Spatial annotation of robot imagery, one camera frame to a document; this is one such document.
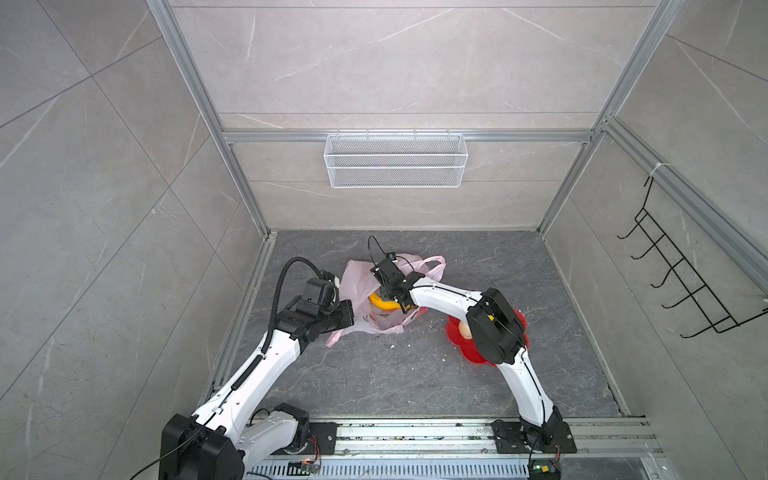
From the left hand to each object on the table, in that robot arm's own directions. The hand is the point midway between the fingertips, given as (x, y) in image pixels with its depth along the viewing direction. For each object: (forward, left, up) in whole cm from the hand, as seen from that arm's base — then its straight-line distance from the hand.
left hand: (353, 306), depth 81 cm
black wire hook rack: (-15, -77, +18) cm, 80 cm away
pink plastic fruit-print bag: (+8, -1, -2) cm, 9 cm away
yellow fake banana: (+7, -9, -12) cm, 17 cm away
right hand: (+15, -11, -12) cm, 22 cm away
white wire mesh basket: (+48, -14, +14) cm, 52 cm away
